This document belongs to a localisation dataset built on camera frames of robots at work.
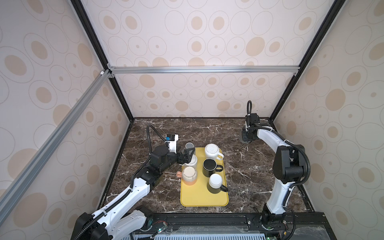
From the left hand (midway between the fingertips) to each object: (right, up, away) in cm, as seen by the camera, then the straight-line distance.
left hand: (192, 147), depth 74 cm
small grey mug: (-2, -1, +18) cm, 18 cm away
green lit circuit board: (-13, -38, -3) cm, 40 cm away
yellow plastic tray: (+3, -27, +8) cm, 29 cm away
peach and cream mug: (-2, -16, +6) cm, 17 cm away
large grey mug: (+29, +4, +16) cm, 34 cm away
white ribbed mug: (+12, -4, +17) cm, 21 cm away
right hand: (+37, +5, +24) cm, 45 cm away
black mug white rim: (+10, -12, +10) cm, 19 cm away
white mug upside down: (0, -10, +13) cm, 17 cm away
